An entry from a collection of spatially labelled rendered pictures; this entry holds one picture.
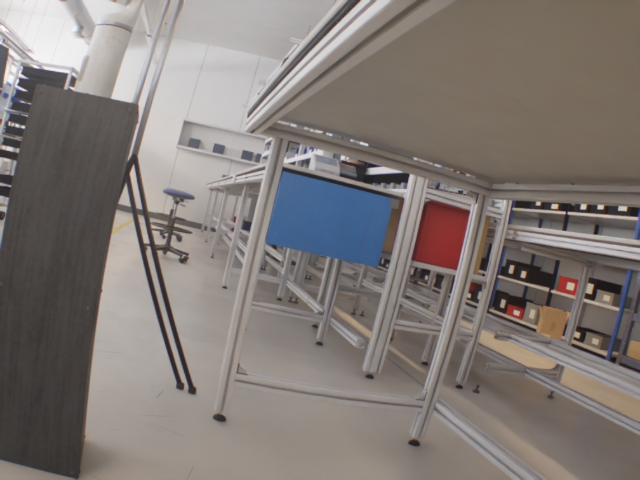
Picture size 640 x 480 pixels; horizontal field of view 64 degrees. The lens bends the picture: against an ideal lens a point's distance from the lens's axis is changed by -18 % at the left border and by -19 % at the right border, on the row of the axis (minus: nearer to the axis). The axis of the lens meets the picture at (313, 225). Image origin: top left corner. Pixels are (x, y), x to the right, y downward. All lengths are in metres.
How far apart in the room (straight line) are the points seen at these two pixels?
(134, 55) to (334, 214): 10.30
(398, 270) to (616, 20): 2.50
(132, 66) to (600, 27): 12.42
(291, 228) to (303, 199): 0.15
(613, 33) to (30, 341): 1.18
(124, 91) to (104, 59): 11.47
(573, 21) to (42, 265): 1.05
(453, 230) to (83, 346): 2.34
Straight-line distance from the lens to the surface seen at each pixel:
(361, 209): 3.01
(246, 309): 1.88
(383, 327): 3.03
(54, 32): 13.44
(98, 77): 1.31
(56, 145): 1.23
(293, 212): 2.93
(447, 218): 3.20
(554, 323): 5.57
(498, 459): 1.76
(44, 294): 1.25
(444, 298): 3.70
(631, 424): 2.68
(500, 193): 2.03
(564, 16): 0.65
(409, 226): 3.00
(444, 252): 3.21
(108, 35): 1.33
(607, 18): 0.64
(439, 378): 2.12
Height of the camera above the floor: 0.70
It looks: 1 degrees down
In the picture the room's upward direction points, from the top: 13 degrees clockwise
